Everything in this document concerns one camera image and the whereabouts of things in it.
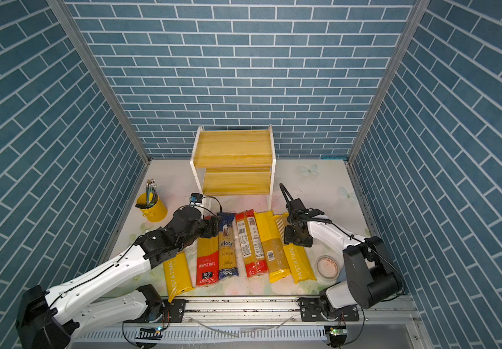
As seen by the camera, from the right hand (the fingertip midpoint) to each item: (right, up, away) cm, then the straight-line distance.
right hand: (294, 241), depth 89 cm
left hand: (-29, +11, -11) cm, 33 cm away
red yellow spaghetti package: (-34, -5, -7) cm, 35 cm away
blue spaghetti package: (-26, -7, -7) cm, 28 cm away
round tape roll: (+12, -9, -5) cm, 16 cm away
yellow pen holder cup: (-58, +12, +2) cm, 60 cm away
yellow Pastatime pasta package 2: (+1, -4, -5) cm, 6 cm away
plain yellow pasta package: (-8, -6, -6) cm, 11 cm away
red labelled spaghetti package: (-18, -1, -3) cm, 18 cm away
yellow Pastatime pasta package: (-45, -10, -10) cm, 47 cm away
